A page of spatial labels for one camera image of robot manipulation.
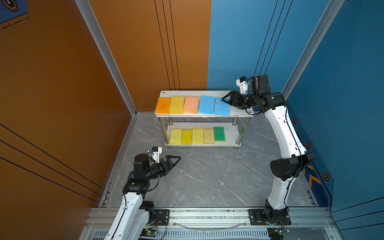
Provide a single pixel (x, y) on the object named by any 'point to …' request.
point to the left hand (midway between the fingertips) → (177, 161)
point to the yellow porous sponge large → (175, 136)
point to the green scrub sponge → (219, 132)
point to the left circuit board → (148, 232)
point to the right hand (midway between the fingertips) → (224, 100)
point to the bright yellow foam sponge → (186, 136)
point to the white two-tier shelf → (201, 119)
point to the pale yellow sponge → (208, 135)
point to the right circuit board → (277, 233)
